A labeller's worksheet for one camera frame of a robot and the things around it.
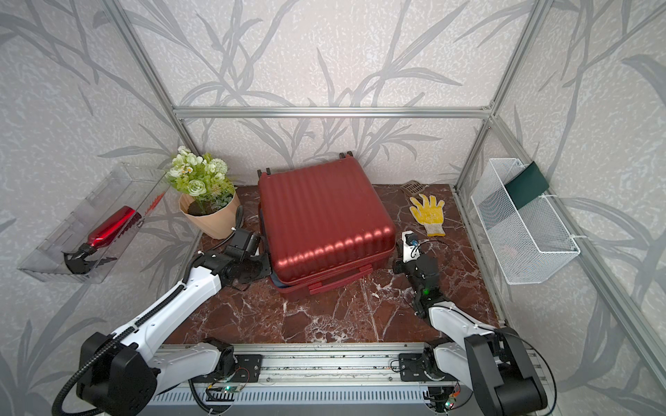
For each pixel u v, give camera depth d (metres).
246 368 0.72
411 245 0.72
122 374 0.39
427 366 0.65
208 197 0.91
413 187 1.19
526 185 0.71
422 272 0.64
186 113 0.94
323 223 0.79
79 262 0.59
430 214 1.11
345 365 0.76
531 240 0.60
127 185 0.78
